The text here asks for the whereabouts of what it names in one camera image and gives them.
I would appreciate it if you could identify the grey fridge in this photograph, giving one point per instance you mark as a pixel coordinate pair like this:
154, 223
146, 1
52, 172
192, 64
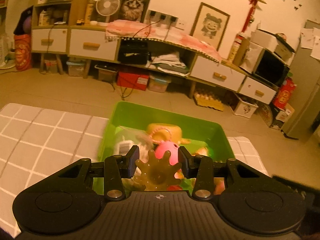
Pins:
302, 80

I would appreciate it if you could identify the red box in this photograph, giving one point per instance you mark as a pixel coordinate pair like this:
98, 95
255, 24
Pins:
132, 80

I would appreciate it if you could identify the white printer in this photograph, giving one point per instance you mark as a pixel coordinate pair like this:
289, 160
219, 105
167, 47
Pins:
272, 41

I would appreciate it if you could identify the clear storage box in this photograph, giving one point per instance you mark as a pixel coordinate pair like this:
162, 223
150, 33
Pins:
76, 68
158, 85

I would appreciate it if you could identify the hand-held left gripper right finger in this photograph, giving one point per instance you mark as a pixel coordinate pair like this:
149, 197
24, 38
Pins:
182, 161

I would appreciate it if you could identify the pink fringed cloth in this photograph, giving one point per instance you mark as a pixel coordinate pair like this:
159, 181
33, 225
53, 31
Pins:
195, 43

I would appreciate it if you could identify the green plastic bin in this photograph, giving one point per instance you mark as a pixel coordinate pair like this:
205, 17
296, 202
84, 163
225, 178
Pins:
125, 116

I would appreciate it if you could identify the cartoon picture frame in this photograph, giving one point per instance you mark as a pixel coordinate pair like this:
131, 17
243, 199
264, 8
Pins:
211, 26

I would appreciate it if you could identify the white drawer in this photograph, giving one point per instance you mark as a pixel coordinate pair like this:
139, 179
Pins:
217, 73
257, 91
48, 41
91, 45

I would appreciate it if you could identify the pink pig toy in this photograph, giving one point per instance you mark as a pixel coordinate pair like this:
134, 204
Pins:
165, 152

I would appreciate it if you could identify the black bag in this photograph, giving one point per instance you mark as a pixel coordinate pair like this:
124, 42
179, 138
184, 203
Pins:
132, 52

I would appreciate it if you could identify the egg tray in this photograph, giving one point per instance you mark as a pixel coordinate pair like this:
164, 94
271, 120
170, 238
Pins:
208, 101

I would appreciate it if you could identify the long wooden sideboard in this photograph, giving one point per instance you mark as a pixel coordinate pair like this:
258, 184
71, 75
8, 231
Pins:
75, 5

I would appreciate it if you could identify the red gift bag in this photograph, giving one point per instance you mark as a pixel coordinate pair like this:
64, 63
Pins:
285, 95
22, 52

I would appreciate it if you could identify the white carved box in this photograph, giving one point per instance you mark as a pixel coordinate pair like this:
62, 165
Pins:
246, 107

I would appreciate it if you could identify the grey checked tablecloth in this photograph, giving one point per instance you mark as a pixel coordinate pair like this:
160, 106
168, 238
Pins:
50, 140

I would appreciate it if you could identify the yellow plastic bowl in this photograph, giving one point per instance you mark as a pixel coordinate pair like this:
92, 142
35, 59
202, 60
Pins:
165, 128

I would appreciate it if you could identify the purple ball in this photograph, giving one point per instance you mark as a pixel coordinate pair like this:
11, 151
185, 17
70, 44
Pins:
28, 23

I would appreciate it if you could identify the olive octopus toy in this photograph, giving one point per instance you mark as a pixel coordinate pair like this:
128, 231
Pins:
156, 173

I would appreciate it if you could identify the red hanging ornament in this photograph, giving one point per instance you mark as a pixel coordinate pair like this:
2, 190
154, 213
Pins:
253, 2

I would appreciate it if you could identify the folded clothes pile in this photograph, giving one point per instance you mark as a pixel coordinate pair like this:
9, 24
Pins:
167, 62

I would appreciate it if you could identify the clear cotton swab jar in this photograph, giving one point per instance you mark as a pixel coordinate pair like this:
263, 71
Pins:
125, 147

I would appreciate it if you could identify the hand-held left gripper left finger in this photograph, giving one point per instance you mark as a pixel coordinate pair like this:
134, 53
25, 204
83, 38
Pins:
133, 161

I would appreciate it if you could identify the cardboard box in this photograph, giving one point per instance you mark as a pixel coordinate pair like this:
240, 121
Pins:
277, 116

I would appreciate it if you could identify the toy corn cob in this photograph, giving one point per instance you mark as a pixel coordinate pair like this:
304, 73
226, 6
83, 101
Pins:
201, 152

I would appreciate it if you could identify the wall socket strip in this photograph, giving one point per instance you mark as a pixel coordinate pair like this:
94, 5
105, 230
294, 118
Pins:
162, 17

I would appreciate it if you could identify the raccoon picture frame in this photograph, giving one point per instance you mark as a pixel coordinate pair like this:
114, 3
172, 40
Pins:
133, 5

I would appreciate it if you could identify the black microwave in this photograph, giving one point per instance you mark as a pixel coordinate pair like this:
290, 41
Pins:
270, 67

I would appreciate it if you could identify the black cloth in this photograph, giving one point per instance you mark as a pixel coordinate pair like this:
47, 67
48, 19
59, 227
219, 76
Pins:
23, 11

